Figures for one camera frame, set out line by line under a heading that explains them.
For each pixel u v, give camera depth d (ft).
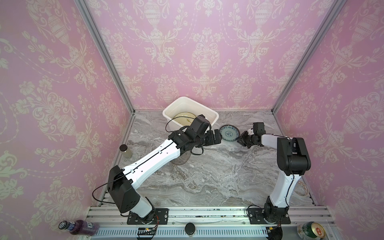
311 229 2.02
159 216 2.43
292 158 1.77
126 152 2.90
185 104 3.49
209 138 2.16
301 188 2.73
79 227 2.12
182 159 3.10
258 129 2.73
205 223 2.43
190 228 2.09
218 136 2.16
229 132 3.50
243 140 3.06
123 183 1.32
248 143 2.94
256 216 2.40
